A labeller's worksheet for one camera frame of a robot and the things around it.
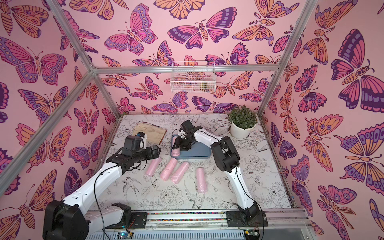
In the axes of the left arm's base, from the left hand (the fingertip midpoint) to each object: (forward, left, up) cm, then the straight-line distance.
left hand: (155, 149), depth 85 cm
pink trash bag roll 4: (-16, -26, -11) cm, 32 cm away
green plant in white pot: (+18, -51, +4) cm, 54 cm away
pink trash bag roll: (+4, -10, -10) cm, 14 cm away
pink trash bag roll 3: (-9, -13, -11) cm, 20 cm away
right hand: (+6, -7, -11) cm, 14 cm away
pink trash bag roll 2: (-7, -7, -10) cm, 14 cm away
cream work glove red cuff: (+21, +8, -14) cm, 26 cm away
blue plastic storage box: (+6, -25, -12) cm, 28 cm away
